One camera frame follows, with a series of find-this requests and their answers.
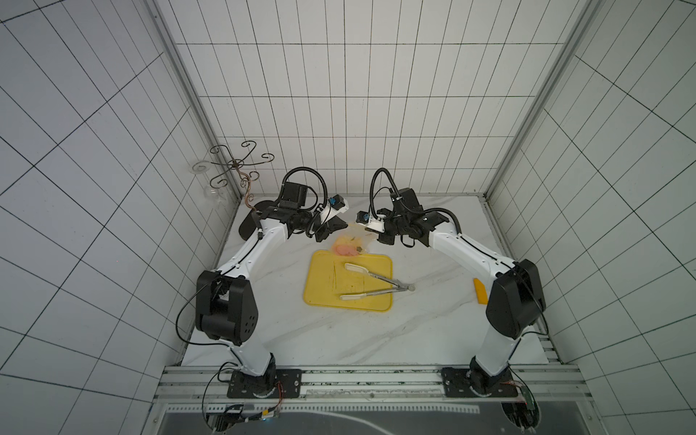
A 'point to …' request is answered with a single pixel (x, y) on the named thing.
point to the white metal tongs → (400, 285)
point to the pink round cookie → (346, 249)
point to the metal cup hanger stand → (241, 165)
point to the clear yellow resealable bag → (353, 244)
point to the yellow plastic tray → (328, 280)
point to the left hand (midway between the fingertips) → (340, 226)
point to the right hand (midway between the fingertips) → (374, 216)
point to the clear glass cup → (217, 195)
